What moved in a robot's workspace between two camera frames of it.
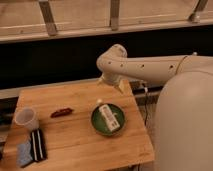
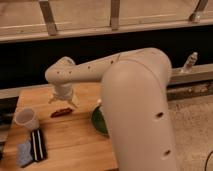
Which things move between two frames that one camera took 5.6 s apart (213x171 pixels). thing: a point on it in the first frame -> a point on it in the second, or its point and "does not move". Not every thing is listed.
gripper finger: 101,81 -> 53,100
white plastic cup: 25,116 does not move
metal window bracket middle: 114,14 does not move
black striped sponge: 38,145 does not move
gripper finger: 120,88 -> 71,101
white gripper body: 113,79 -> 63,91
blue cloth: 24,154 does not move
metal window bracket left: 49,17 does not move
